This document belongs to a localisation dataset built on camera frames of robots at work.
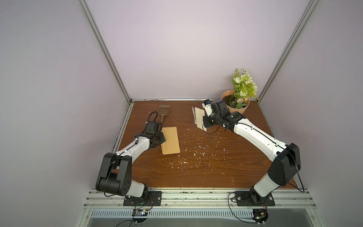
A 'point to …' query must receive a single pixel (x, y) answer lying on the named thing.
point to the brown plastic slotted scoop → (163, 109)
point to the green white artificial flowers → (244, 88)
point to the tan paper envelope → (171, 145)
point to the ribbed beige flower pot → (234, 103)
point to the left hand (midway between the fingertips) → (164, 137)
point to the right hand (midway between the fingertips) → (204, 113)
